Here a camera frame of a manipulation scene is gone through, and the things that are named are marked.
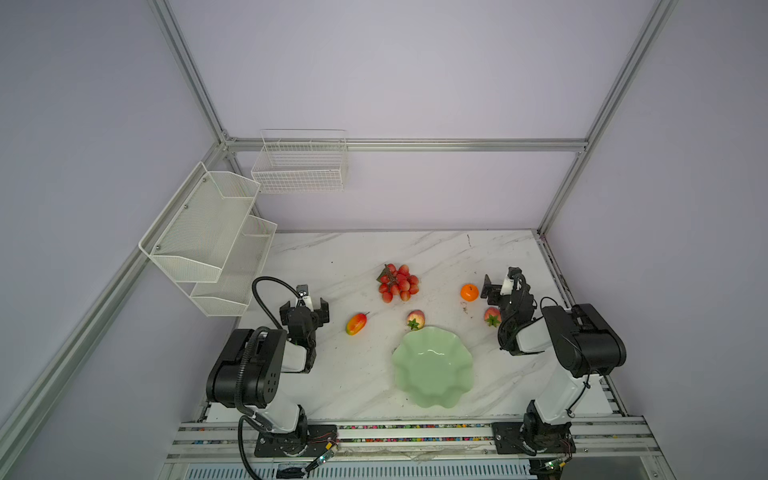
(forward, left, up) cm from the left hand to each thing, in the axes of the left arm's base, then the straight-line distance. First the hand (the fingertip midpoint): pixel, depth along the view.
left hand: (304, 302), depth 94 cm
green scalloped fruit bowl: (-19, -40, -5) cm, 45 cm away
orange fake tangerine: (+5, -54, -1) cm, 54 cm away
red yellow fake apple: (-6, -36, 0) cm, 36 cm away
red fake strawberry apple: (-4, -60, -1) cm, 60 cm away
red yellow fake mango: (-7, -17, -1) cm, 18 cm away
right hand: (+7, -63, +6) cm, 64 cm away
